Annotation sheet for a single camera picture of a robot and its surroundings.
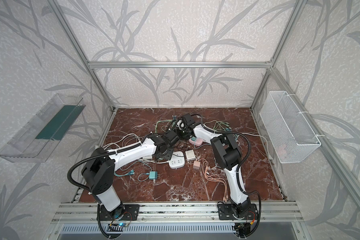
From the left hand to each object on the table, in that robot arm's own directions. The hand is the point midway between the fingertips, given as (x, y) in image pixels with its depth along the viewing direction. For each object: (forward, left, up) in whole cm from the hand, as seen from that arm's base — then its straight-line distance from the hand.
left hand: (167, 150), depth 88 cm
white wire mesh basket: (-9, -56, +28) cm, 63 cm away
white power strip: (-4, -6, -4) cm, 9 cm away
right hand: (+14, -3, -2) cm, 14 cm away
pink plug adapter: (-6, -18, -6) cm, 20 cm away
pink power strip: (+9, -19, -5) cm, 21 cm away
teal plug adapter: (-13, +7, -5) cm, 16 cm away
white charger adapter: (-1, -14, -4) cm, 14 cm away
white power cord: (+12, +33, -8) cm, 36 cm away
